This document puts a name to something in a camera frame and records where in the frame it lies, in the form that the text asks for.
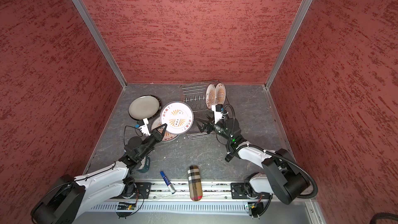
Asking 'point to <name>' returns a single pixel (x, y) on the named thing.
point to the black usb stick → (228, 157)
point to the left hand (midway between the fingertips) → (168, 127)
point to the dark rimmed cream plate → (159, 108)
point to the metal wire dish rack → (195, 94)
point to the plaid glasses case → (195, 183)
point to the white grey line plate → (143, 107)
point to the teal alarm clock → (145, 164)
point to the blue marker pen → (169, 185)
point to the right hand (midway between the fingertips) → (197, 118)
